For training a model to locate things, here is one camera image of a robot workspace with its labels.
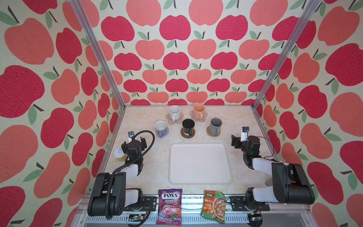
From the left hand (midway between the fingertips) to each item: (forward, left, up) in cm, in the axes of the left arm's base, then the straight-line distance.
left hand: (135, 139), depth 90 cm
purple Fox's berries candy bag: (-37, -23, -6) cm, 44 cm away
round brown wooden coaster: (+8, -34, -8) cm, 36 cm away
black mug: (+10, -35, +1) cm, 36 cm away
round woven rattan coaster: (+9, -51, -8) cm, 53 cm away
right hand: (+3, -71, 0) cm, 71 cm away
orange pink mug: (+27, -44, -1) cm, 52 cm away
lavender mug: (+14, -15, -6) cm, 22 cm away
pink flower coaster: (+22, -28, -8) cm, 36 cm away
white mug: (+27, -25, -3) cm, 37 cm away
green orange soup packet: (-36, -46, -7) cm, 59 cm away
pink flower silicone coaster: (+30, -39, -8) cm, 49 cm away
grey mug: (+9, -53, +1) cm, 54 cm away
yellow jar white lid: (-9, +9, -3) cm, 13 cm away
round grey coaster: (+8, -18, -8) cm, 22 cm away
